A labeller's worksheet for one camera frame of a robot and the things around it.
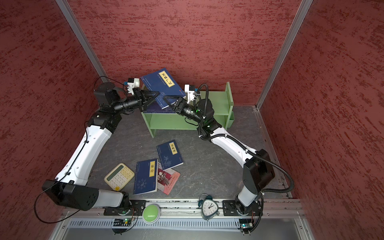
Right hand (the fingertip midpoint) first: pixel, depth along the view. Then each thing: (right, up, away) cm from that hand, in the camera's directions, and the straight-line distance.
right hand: (164, 102), depth 65 cm
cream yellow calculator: (-30, -41, +18) cm, 54 cm away
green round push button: (-8, -54, +6) cm, 54 cm away
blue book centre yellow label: (-3, -31, +27) cm, 41 cm away
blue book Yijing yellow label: (-14, -41, +18) cm, 47 cm away
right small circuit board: (+39, -59, +5) cm, 71 cm away
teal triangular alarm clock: (+21, -51, +6) cm, 55 cm away
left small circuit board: (-20, -57, +5) cm, 61 cm away
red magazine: (-3, -42, +18) cm, 46 cm away
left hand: (-2, +2, -2) cm, 3 cm away
